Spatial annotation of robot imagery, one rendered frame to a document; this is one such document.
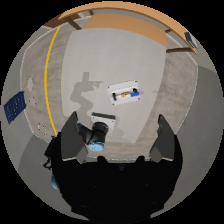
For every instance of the ball valve with blue lever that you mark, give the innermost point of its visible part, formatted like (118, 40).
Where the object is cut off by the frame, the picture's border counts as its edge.
(124, 93)

